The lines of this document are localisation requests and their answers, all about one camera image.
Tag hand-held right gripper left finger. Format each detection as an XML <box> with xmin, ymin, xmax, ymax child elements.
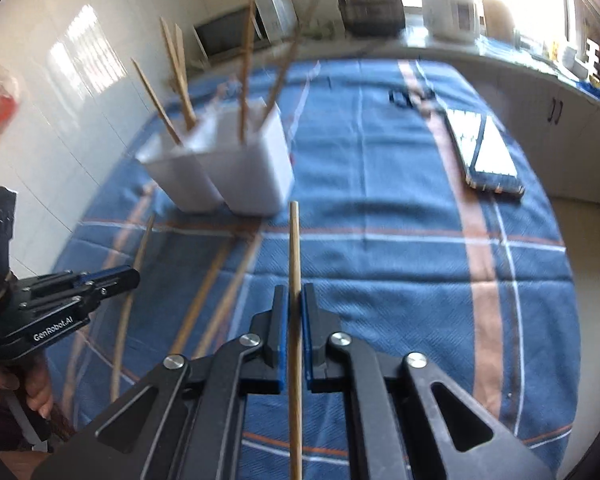
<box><xmin>32</xmin><ymin>285</ymin><xmax>288</xmax><ymax>480</ymax></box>

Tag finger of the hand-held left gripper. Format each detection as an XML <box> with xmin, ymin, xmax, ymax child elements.
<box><xmin>16</xmin><ymin>265</ymin><xmax>141</xmax><ymax>294</ymax></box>
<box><xmin>20</xmin><ymin>286</ymin><xmax>107</xmax><ymax>317</ymax></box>

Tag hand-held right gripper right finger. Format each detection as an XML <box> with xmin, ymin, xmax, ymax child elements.
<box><xmin>302</xmin><ymin>284</ymin><xmax>556</xmax><ymax>480</ymax></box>

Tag pile of wooden chopsticks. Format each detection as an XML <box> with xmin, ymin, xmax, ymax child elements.
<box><xmin>62</xmin><ymin>182</ymin><xmax>265</xmax><ymax>411</ymax></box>

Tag light bamboo chopstick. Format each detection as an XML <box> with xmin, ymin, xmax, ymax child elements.
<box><xmin>289</xmin><ymin>201</ymin><xmax>303</xmax><ymax>480</ymax></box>
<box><xmin>131</xmin><ymin>59</ymin><xmax>182</xmax><ymax>145</ymax></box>
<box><xmin>160</xmin><ymin>16</ymin><xmax>195</xmax><ymax>129</ymax></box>
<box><xmin>174</xmin><ymin>24</ymin><xmax>197</xmax><ymax>127</ymax></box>
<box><xmin>260</xmin><ymin>0</ymin><xmax>322</xmax><ymax>123</ymax></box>

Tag white plastic chopstick holder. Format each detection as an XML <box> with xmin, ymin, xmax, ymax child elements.
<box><xmin>137</xmin><ymin>101</ymin><xmax>296</xmax><ymax>217</ymax></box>

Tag person's left hand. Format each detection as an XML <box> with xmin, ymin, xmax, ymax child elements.
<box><xmin>0</xmin><ymin>352</ymin><xmax>55</xmax><ymax>413</ymax></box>

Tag blue plaid tablecloth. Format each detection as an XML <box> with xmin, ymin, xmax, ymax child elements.
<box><xmin>45</xmin><ymin>57</ymin><xmax>581</xmax><ymax>480</ymax></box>

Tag white microwave oven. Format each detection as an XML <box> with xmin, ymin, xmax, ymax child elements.
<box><xmin>192</xmin><ymin>0</ymin><xmax>298</xmax><ymax>68</ymax></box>

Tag white kitchen cabinets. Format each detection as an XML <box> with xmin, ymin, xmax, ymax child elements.
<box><xmin>460</xmin><ymin>52</ymin><xmax>600</xmax><ymax>206</ymax></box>

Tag black countertop appliance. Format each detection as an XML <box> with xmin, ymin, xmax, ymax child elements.
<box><xmin>336</xmin><ymin>0</ymin><xmax>406</xmax><ymax>37</ymax></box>

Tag white rice cooker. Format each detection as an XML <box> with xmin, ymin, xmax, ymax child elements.
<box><xmin>421</xmin><ymin>0</ymin><xmax>481</xmax><ymax>40</ymax></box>

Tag blue counter cloth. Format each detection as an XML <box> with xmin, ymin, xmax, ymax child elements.
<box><xmin>480</xmin><ymin>39</ymin><xmax>561</xmax><ymax>63</ymax></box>

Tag cardboard box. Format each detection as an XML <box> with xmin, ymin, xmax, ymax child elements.
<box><xmin>480</xmin><ymin>0</ymin><xmax>517</xmax><ymax>42</ymax></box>

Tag black cord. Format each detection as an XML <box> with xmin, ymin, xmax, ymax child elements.
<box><xmin>387</xmin><ymin>87</ymin><xmax>437</xmax><ymax>109</ymax></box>

